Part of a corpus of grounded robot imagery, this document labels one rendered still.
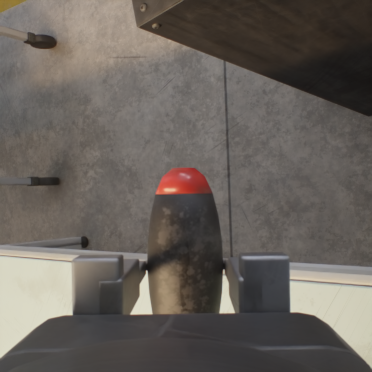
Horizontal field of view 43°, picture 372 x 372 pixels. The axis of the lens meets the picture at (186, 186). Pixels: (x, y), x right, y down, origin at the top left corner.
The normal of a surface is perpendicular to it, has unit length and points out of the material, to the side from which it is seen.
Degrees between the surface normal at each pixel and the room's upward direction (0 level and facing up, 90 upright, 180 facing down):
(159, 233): 8
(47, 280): 0
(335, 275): 45
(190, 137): 0
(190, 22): 90
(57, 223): 0
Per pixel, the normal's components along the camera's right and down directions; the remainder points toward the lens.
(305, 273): -0.45, -0.70
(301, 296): -0.60, 0.00
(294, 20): 0.19, 0.97
